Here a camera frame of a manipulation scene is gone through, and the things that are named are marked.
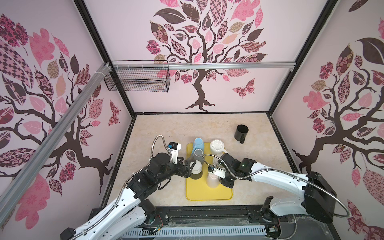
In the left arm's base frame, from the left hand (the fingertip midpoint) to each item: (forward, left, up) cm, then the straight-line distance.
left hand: (190, 163), depth 71 cm
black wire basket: (+55, +34, +13) cm, 66 cm away
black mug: (+29, -34, -14) cm, 47 cm away
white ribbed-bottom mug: (+16, -16, -12) cm, 26 cm away
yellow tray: (+16, +2, -20) cm, 26 cm away
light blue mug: (+18, -4, -12) cm, 22 cm away
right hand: (-1, -17, -15) cm, 23 cm away
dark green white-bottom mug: (+1, -4, -12) cm, 13 cm away
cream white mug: (-1, -12, +8) cm, 14 cm away
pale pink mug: (-4, -12, -11) cm, 17 cm away
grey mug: (+11, -5, -13) cm, 18 cm away
